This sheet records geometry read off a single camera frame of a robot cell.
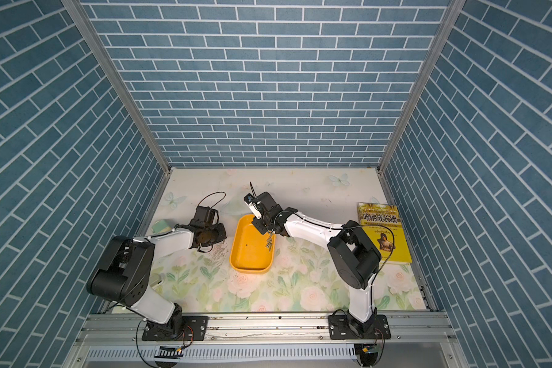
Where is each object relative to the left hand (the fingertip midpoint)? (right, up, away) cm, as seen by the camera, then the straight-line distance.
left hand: (229, 233), depth 96 cm
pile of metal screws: (+17, -3, -2) cm, 17 cm away
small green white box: (-27, +4, -4) cm, 27 cm away
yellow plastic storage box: (+9, -7, -3) cm, 12 cm away
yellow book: (+65, +4, +1) cm, 65 cm away
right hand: (+14, +8, -4) cm, 17 cm away
